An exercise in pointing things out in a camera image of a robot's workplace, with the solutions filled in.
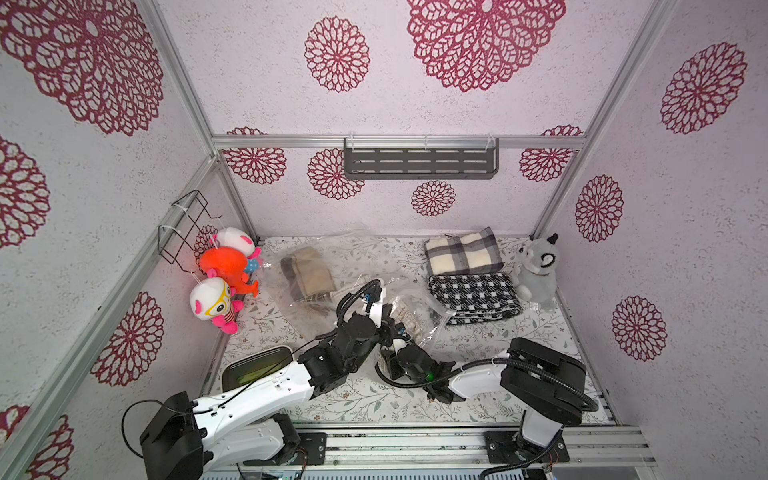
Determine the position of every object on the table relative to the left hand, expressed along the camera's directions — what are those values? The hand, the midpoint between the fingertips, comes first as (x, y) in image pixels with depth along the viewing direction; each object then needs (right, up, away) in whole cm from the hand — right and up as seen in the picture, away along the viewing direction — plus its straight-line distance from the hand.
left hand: (390, 308), depth 75 cm
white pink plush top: (-49, +19, +19) cm, 56 cm away
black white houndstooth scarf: (+27, 0, +22) cm, 35 cm away
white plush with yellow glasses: (-48, +2, +5) cm, 48 cm away
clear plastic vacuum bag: (-14, +13, +39) cm, 43 cm away
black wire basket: (-54, +18, 0) cm, 57 cm away
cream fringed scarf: (+11, -7, +22) cm, 26 cm away
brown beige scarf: (-28, +7, +29) cm, 41 cm away
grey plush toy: (+46, +8, +18) cm, 50 cm away
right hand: (-2, -14, +12) cm, 18 cm away
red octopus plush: (-46, +11, +12) cm, 49 cm away
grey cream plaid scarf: (+30, +16, +32) cm, 46 cm away
